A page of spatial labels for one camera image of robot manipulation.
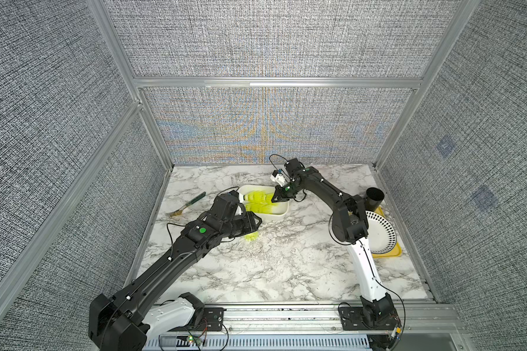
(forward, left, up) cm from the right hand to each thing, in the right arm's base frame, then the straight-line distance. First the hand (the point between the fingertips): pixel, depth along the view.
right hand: (272, 194), depth 100 cm
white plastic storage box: (+5, +12, -2) cm, 13 cm away
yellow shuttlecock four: (-18, +9, -5) cm, 21 cm away
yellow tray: (-25, -50, -5) cm, 56 cm away
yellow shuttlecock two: (-5, +6, -2) cm, 8 cm away
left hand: (-22, +4, +15) cm, 27 cm away
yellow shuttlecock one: (+1, +6, -4) cm, 8 cm away
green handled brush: (-5, +42, -6) cm, 43 cm away
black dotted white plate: (-19, -45, -4) cm, 49 cm away
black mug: (-4, -44, +2) cm, 44 cm away
